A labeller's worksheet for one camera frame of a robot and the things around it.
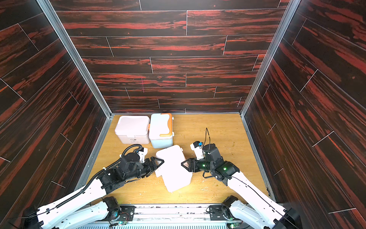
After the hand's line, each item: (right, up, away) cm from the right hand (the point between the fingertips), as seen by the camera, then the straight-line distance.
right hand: (187, 161), depth 76 cm
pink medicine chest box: (-35, +17, +16) cm, 42 cm away
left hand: (-13, -1, -3) cm, 13 cm away
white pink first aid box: (-6, -8, -1) cm, 10 cm away
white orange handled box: (-17, +16, +16) cm, 29 cm away
